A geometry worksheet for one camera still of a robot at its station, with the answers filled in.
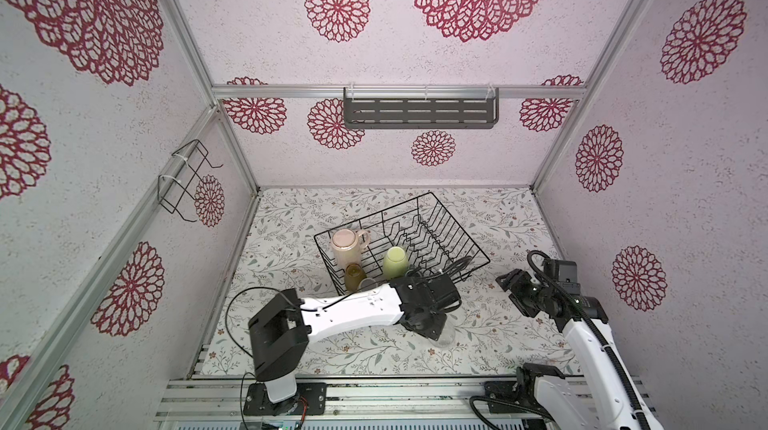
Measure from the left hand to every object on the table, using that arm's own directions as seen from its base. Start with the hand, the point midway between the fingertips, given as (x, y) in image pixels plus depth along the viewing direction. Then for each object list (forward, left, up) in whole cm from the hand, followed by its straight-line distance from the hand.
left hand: (430, 331), depth 77 cm
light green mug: (+18, +8, +4) cm, 20 cm away
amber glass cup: (+14, +20, +3) cm, 25 cm away
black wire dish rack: (+34, 0, -6) cm, 34 cm away
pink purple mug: (+23, +22, +5) cm, 33 cm away
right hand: (+12, -21, +5) cm, 24 cm away
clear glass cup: (0, -5, -6) cm, 8 cm away
